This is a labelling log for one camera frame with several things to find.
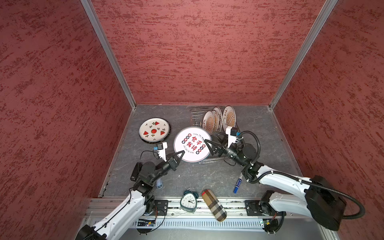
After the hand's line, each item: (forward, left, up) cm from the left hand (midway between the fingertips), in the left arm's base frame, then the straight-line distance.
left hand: (185, 154), depth 75 cm
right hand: (+4, -11, +9) cm, 15 cm away
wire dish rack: (+40, -6, -16) cm, 44 cm away
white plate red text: (+5, -3, +7) cm, 9 cm away
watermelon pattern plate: (+26, +24, -15) cm, 38 cm away
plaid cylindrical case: (-20, -15, -14) cm, 29 cm away
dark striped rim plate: (+26, +24, -15) cm, 38 cm away
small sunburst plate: (+30, -14, -10) cm, 34 cm away
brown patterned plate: (+32, -28, -6) cm, 43 cm away
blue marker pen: (-9, -30, -16) cm, 35 cm away
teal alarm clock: (-19, -2, -13) cm, 23 cm away
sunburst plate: (+24, -18, -1) cm, 31 cm away
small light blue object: (-10, +14, -14) cm, 23 cm away
